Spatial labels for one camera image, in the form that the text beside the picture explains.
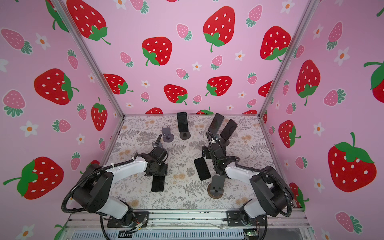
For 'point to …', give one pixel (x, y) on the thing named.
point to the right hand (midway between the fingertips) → (211, 145)
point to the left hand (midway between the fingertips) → (162, 171)
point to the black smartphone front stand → (201, 168)
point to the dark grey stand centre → (185, 135)
